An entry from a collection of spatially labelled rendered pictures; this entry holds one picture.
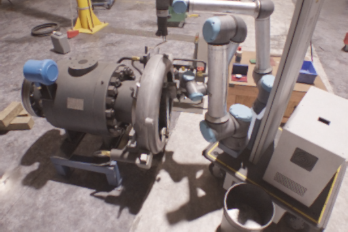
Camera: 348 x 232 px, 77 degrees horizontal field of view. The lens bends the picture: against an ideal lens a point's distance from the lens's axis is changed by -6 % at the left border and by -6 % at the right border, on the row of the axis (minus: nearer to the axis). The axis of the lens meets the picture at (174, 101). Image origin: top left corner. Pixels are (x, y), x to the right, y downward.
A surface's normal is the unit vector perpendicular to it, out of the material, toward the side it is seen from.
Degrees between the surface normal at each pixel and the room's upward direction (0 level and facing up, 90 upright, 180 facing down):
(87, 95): 50
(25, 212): 0
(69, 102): 62
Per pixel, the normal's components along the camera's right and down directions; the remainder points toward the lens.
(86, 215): 0.00, -0.79
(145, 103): -0.13, -0.04
